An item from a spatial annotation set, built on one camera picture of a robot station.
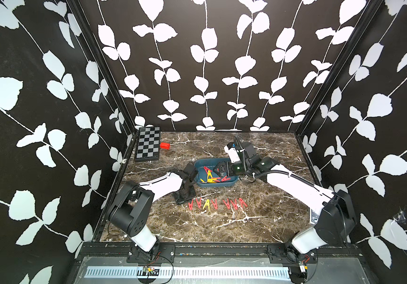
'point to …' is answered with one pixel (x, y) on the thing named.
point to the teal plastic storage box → (200, 173)
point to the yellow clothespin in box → (210, 178)
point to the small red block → (165, 145)
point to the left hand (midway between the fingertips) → (192, 197)
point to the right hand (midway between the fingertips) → (218, 166)
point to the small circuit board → (149, 271)
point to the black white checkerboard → (148, 144)
